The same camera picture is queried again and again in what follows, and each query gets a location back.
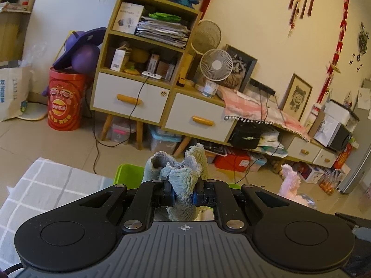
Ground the red snack bucket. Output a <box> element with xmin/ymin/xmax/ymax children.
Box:
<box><xmin>47</xmin><ymin>66</ymin><xmax>87</xmax><ymax>130</ymax></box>

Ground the white printed cup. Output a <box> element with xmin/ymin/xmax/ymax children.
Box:
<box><xmin>202</xmin><ymin>79</ymin><xmax>218</xmax><ymax>98</ymax></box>

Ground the long low wooden cabinet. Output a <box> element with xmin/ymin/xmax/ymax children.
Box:
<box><xmin>285</xmin><ymin>136</ymin><xmax>340</xmax><ymax>169</ymax></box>

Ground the pink doll blue dress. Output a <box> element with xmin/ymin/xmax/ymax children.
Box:
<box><xmin>277</xmin><ymin>164</ymin><xmax>317</xmax><ymax>209</ymax></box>

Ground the grey checked tablecloth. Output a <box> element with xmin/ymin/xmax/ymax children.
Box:
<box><xmin>0</xmin><ymin>157</ymin><xmax>115</xmax><ymax>268</ymax></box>

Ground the white black appliance box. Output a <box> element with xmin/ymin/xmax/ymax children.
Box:
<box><xmin>313</xmin><ymin>112</ymin><xmax>351</xmax><ymax>152</ymax></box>

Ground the red hanging decoration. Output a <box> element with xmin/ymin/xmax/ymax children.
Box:
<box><xmin>317</xmin><ymin>0</ymin><xmax>351</xmax><ymax>105</ymax></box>

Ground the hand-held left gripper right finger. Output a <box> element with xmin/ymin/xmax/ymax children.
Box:
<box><xmin>192</xmin><ymin>179</ymin><xmax>294</xmax><ymax>233</ymax></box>

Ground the white desk fan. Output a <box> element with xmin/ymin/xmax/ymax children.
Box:
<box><xmin>199</xmin><ymin>48</ymin><xmax>234</xmax><ymax>89</ymax></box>

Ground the red flat box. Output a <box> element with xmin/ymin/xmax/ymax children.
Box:
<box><xmin>214</xmin><ymin>150</ymin><xmax>252</xmax><ymax>175</ymax></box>

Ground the white product box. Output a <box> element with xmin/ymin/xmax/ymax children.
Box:
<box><xmin>111</xmin><ymin>2</ymin><xmax>145</xmax><ymax>35</ymax></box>

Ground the green fluffy towel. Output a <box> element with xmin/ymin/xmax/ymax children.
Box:
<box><xmin>142</xmin><ymin>142</ymin><xmax>209</xmax><ymax>222</ymax></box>

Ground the framed cat picture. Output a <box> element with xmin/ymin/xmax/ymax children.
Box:
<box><xmin>223</xmin><ymin>44</ymin><xmax>258</xmax><ymax>92</ymax></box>

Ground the black power strip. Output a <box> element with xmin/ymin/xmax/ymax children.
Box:
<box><xmin>249</xmin><ymin>78</ymin><xmax>276</xmax><ymax>96</ymax></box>

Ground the white paper bag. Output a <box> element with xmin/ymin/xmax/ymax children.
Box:
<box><xmin>0</xmin><ymin>63</ymin><xmax>33</xmax><ymax>122</ymax></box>

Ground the purple plush toy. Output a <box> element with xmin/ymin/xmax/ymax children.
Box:
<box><xmin>41</xmin><ymin>27</ymin><xmax>108</xmax><ymax>97</ymax></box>

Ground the white flat device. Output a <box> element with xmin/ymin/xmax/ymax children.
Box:
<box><xmin>141</xmin><ymin>71</ymin><xmax>163</xmax><ymax>81</ymax></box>

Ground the clear storage box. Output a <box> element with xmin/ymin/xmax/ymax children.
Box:
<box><xmin>148</xmin><ymin>124</ymin><xmax>184</xmax><ymax>155</ymax></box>

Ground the yellow upright case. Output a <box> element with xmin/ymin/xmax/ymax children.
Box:
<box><xmin>176</xmin><ymin>53</ymin><xmax>194</xmax><ymax>88</ymax></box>

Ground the tall wooden shelf cabinet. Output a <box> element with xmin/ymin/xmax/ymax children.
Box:
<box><xmin>90</xmin><ymin>0</ymin><xmax>204</xmax><ymax>152</ymax></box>

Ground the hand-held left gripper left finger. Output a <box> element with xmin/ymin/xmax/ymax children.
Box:
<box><xmin>79</xmin><ymin>179</ymin><xmax>176</xmax><ymax>234</ymax></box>

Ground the green plastic bin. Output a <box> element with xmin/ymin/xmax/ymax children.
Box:
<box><xmin>112</xmin><ymin>163</ymin><xmax>146</xmax><ymax>188</ymax></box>

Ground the framed girl drawing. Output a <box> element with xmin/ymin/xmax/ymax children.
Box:
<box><xmin>281</xmin><ymin>73</ymin><xmax>313</xmax><ymax>122</ymax></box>

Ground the pink tasselled cloth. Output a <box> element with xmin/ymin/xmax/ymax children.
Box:
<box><xmin>217</xmin><ymin>85</ymin><xmax>313</xmax><ymax>143</ymax></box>

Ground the stack of papers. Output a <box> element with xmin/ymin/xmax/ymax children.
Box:
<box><xmin>135</xmin><ymin>17</ymin><xmax>191</xmax><ymax>49</ymax></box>

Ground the low wooden drawer cabinet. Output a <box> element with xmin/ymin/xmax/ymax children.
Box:
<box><xmin>161</xmin><ymin>83</ymin><xmax>242</xmax><ymax>157</ymax></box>

